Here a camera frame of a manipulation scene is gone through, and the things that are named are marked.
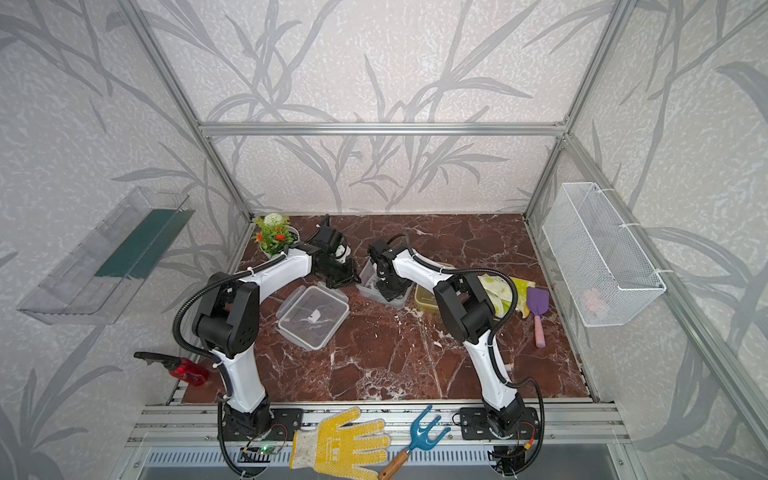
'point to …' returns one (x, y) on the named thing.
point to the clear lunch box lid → (312, 315)
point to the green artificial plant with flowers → (274, 235)
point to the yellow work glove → (336, 451)
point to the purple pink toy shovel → (538, 302)
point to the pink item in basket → (592, 301)
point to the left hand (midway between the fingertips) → (361, 279)
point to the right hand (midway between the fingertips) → (392, 291)
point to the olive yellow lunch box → (425, 296)
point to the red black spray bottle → (187, 370)
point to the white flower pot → (294, 229)
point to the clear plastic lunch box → (366, 285)
